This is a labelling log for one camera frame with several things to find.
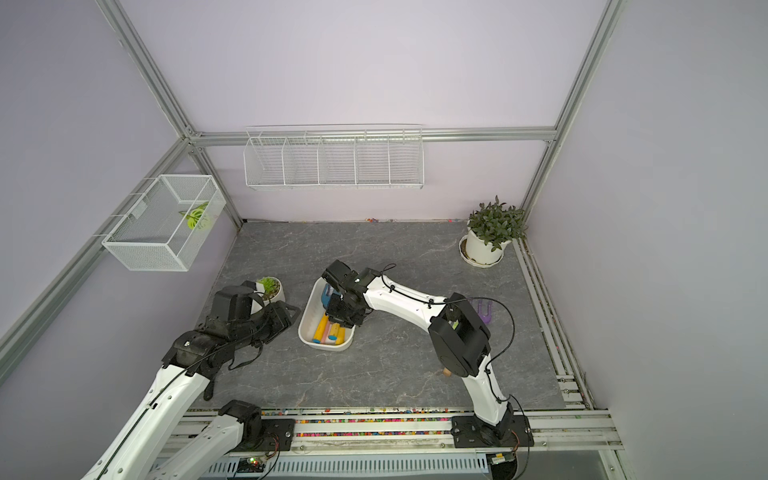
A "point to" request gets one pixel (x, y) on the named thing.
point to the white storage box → (312, 315)
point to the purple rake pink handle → (328, 340)
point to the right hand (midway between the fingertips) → (330, 320)
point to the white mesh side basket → (165, 228)
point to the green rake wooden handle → (446, 372)
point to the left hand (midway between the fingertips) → (296, 317)
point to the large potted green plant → (490, 228)
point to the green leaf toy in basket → (193, 215)
